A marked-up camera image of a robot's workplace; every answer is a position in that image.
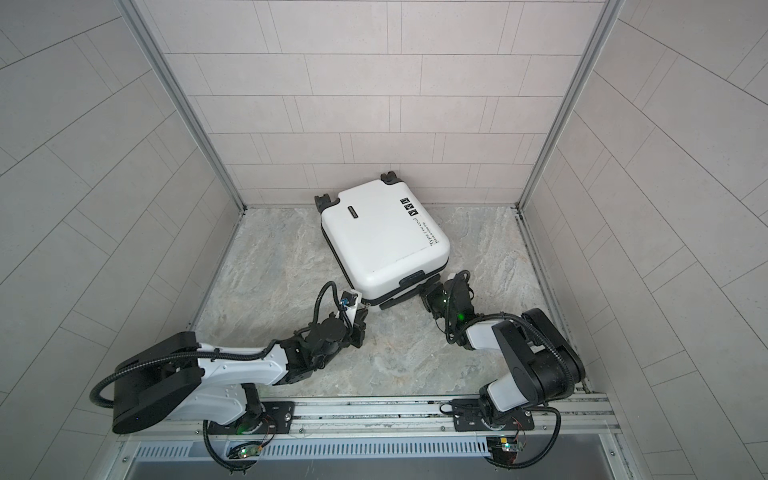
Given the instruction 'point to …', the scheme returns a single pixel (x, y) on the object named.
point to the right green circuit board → (504, 448)
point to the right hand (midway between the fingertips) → (414, 287)
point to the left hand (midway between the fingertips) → (377, 311)
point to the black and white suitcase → (385, 239)
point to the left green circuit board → (249, 451)
